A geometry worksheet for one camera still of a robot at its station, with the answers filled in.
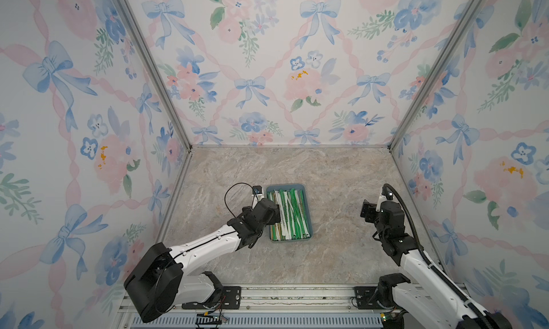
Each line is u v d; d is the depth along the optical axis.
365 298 0.75
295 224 0.90
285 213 0.93
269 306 0.73
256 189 0.74
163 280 0.41
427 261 0.52
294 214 0.93
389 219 0.62
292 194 0.98
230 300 0.74
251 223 0.63
